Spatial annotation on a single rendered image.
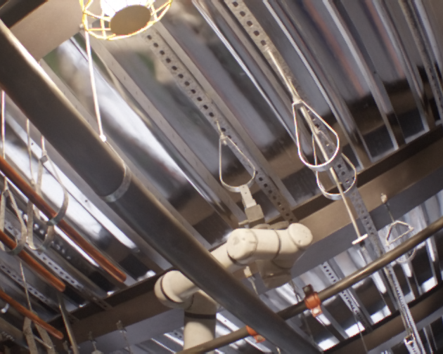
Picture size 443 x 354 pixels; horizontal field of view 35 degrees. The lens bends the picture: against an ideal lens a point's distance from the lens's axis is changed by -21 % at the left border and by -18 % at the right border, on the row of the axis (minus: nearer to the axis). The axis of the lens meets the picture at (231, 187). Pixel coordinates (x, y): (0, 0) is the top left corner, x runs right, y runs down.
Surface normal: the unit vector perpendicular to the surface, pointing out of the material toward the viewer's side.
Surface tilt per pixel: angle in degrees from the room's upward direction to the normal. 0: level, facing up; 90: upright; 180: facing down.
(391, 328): 90
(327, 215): 90
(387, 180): 90
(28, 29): 180
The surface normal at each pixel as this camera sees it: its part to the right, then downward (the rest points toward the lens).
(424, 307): -0.38, -0.47
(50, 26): 0.29, 0.77
